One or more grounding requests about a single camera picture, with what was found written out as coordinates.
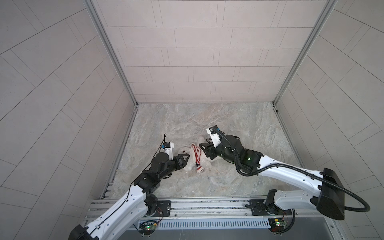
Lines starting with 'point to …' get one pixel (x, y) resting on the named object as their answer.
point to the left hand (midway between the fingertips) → (191, 157)
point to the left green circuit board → (147, 227)
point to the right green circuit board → (277, 224)
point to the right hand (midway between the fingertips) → (201, 145)
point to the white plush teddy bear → (203, 160)
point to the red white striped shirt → (197, 152)
